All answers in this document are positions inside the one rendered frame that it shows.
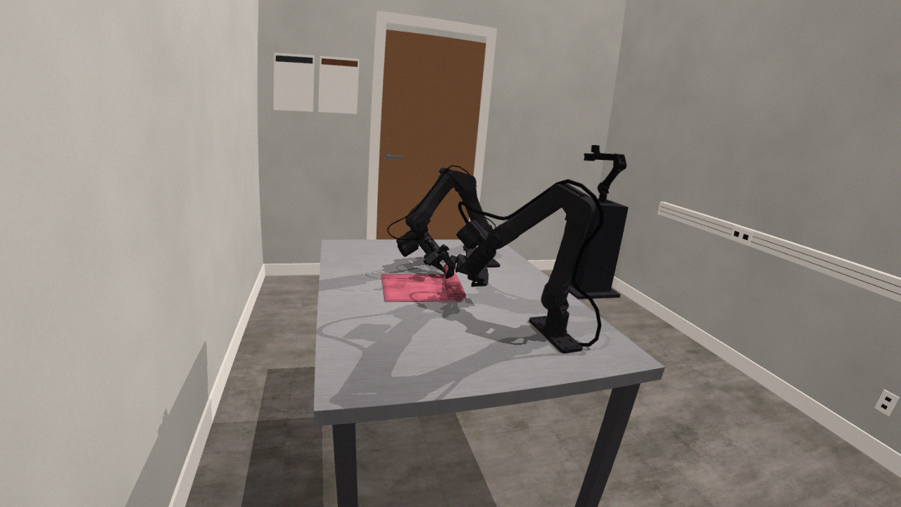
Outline pink towel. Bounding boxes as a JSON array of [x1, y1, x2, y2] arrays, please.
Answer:
[[382, 273, 466, 301]]

